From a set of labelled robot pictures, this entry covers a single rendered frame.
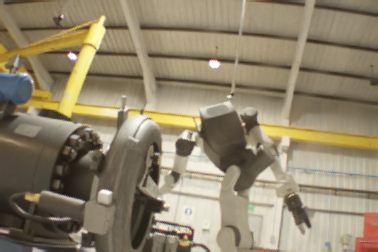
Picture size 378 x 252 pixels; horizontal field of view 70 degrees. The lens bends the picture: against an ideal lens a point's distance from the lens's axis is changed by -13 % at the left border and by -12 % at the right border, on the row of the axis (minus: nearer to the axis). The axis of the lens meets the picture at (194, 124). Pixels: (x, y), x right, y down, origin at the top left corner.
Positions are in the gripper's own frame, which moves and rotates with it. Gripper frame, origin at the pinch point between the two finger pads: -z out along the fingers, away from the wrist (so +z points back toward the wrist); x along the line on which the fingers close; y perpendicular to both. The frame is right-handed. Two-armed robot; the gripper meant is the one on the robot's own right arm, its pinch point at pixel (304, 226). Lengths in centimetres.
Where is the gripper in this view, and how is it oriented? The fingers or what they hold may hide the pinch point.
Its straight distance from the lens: 167.7
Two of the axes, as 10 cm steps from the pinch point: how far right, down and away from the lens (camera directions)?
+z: -2.9, -7.6, 5.8
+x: 0.5, 6.0, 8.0
